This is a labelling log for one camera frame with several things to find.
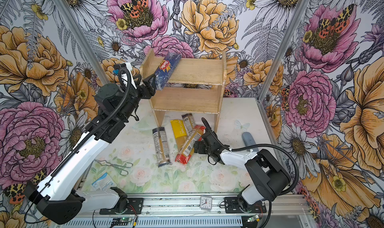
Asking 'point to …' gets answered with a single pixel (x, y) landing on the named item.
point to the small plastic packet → (104, 182)
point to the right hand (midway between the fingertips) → (200, 150)
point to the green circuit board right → (255, 218)
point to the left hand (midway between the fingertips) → (149, 80)
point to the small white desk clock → (206, 203)
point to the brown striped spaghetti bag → (189, 122)
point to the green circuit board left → (120, 221)
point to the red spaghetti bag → (188, 149)
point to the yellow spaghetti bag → (179, 131)
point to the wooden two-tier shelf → (196, 86)
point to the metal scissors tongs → (123, 168)
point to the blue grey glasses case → (248, 141)
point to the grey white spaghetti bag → (160, 161)
